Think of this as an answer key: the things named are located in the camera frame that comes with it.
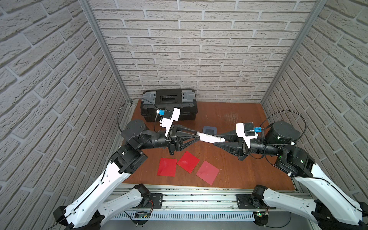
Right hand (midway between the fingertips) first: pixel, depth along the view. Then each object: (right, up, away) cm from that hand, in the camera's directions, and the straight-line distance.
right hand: (215, 138), depth 48 cm
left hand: (-5, +1, -2) cm, 6 cm away
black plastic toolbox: (-34, +19, +49) cm, 63 cm away
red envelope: (-23, -24, +38) cm, 50 cm away
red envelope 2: (-10, -21, +39) cm, 46 cm away
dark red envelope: (+2, -26, +35) cm, 44 cm away
